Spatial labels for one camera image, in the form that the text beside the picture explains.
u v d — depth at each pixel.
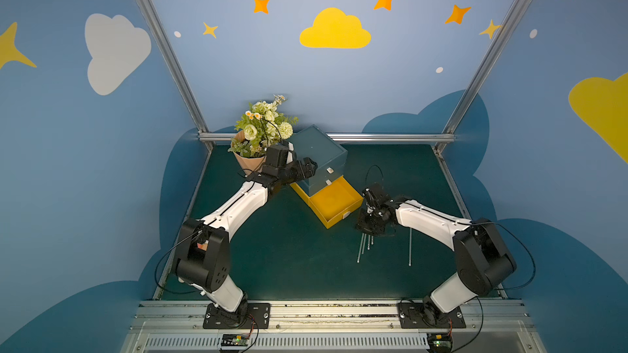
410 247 0.89
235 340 0.72
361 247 0.89
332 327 0.73
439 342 0.73
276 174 0.68
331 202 1.03
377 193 0.73
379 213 0.67
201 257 0.45
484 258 0.45
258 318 0.75
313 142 0.96
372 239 0.91
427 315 0.66
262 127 0.90
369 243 0.91
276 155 0.66
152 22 0.78
